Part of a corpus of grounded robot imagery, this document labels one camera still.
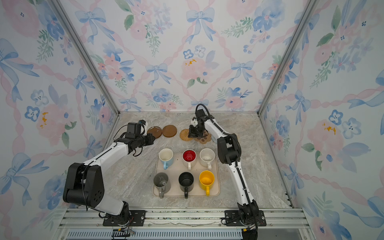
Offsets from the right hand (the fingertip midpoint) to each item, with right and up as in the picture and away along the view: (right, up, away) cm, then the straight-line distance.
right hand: (189, 134), depth 106 cm
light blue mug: (-13, -12, -16) cm, 24 cm away
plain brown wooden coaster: (-14, +2, +3) cm, 15 cm away
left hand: (-21, 0, -15) cm, 25 cm away
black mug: (-1, -25, -22) cm, 33 cm away
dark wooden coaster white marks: (-24, +2, +3) cm, 24 cm away
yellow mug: (+11, -25, -20) cm, 34 cm away
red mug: (+1, -14, -13) cm, 19 cm away
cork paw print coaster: (+11, -3, -2) cm, 12 cm away
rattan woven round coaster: (-3, 0, +1) cm, 4 cm away
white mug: (+12, -13, -11) cm, 21 cm away
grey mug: (-14, -24, -24) cm, 37 cm away
